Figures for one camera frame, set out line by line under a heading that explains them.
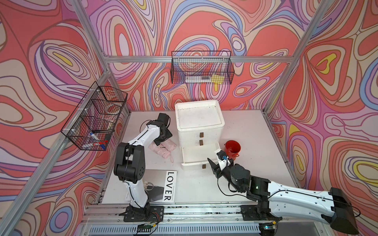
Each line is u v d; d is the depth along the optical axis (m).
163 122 0.76
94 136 0.72
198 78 0.82
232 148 0.91
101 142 0.65
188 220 0.72
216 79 0.86
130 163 0.49
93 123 0.80
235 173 0.53
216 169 0.62
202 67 0.85
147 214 0.65
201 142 0.86
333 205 0.43
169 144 0.96
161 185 0.79
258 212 0.66
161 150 0.93
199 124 0.82
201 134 0.81
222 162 0.59
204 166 0.86
